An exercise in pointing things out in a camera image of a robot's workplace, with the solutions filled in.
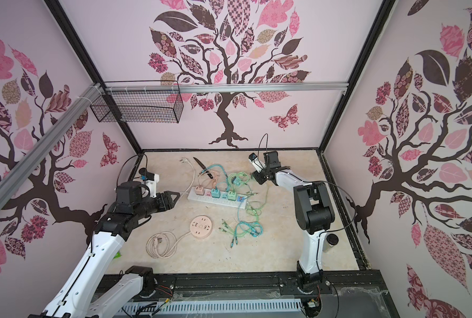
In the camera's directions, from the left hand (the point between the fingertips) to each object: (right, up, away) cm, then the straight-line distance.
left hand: (174, 200), depth 76 cm
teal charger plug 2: (+24, +6, +27) cm, 36 cm away
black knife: (+8, +10, +33) cm, 36 cm away
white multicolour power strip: (+26, -4, +18) cm, 32 cm away
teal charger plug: (+14, +1, +17) cm, 22 cm away
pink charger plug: (+6, +1, +18) cm, 19 cm away
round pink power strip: (+8, -14, +11) cm, 19 cm away
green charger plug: (+22, -1, +16) cm, 27 cm away
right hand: (+36, +12, +24) cm, 45 cm away
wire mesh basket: (-14, +45, +19) cm, 51 cm away
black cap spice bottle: (-24, +10, +22) cm, 35 cm away
